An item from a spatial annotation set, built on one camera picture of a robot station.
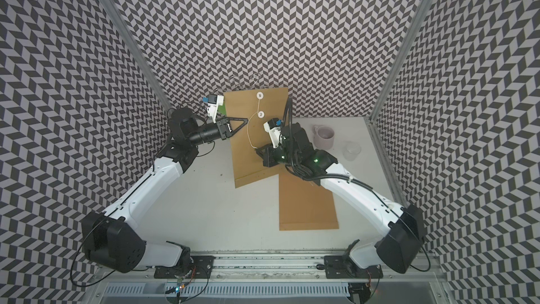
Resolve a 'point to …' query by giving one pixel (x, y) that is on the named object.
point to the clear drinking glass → (351, 150)
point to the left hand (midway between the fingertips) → (248, 123)
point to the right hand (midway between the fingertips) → (259, 155)
